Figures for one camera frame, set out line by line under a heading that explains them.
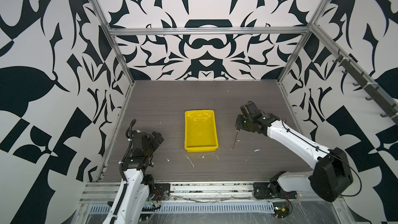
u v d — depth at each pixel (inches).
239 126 29.9
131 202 19.0
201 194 29.3
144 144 25.5
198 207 28.1
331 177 16.1
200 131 37.1
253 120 25.0
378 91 21.8
